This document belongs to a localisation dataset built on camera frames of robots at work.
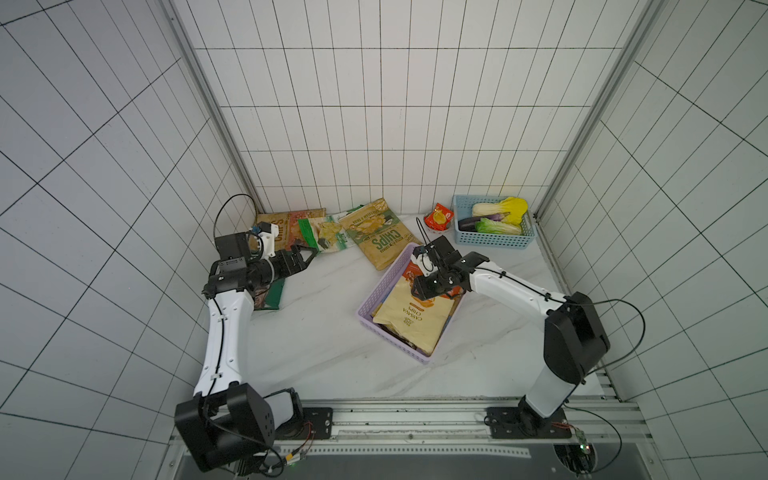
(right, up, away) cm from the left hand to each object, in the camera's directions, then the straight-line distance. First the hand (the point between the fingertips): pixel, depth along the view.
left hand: (303, 261), depth 77 cm
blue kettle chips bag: (+24, -21, +7) cm, 32 cm away
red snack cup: (+43, +13, +35) cm, 57 cm away
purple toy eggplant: (+54, +12, +35) cm, 66 cm away
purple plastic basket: (+18, -11, +13) cm, 25 cm away
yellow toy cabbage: (+71, +18, +32) cm, 80 cm away
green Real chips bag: (-15, -13, +17) cm, 26 cm away
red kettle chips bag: (-16, +8, +37) cm, 41 cm away
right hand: (+28, -10, +10) cm, 32 cm away
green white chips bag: (-1, +8, +37) cm, 37 cm away
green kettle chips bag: (+20, +8, +34) cm, 41 cm away
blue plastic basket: (+54, +19, +44) cm, 72 cm away
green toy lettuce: (+60, +10, +29) cm, 68 cm away
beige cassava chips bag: (+33, -18, +8) cm, 38 cm away
